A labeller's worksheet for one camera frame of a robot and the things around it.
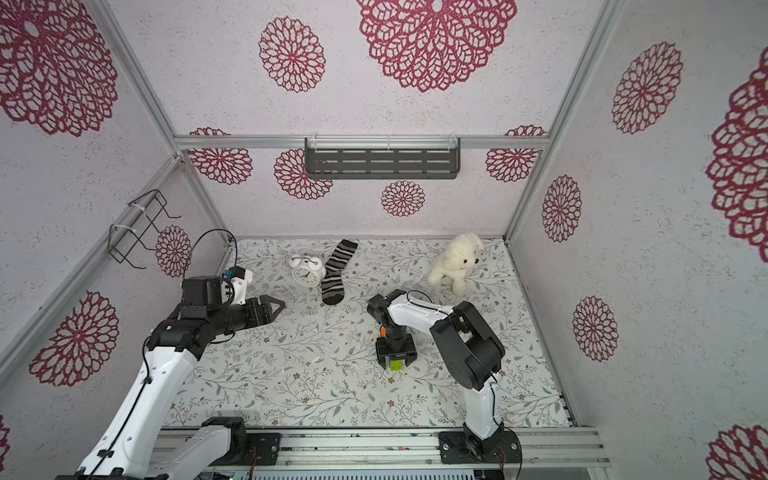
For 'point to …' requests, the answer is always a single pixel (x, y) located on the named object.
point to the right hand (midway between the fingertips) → (391, 362)
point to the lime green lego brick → (396, 365)
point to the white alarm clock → (308, 271)
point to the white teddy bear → (453, 262)
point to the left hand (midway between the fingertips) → (274, 309)
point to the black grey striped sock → (332, 284)
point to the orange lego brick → (383, 332)
